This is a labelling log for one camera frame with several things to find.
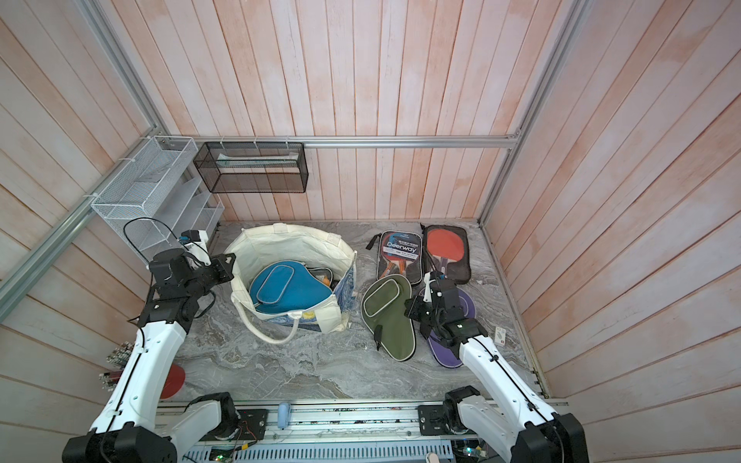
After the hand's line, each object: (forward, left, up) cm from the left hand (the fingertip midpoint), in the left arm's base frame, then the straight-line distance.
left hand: (237, 258), depth 77 cm
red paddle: (+23, -67, -24) cm, 75 cm away
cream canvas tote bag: (+7, -4, -3) cm, 8 cm away
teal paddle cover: (-1, -11, -12) cm, 17 cm away
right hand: (-6, -47, -13) cm, 49 cm away
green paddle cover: (-5, -42, -15) cm, 45 cm away
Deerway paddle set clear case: (+20, -48, -22) cm, 57 cm away
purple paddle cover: (-17, -60, -25) cm, 67 cm away
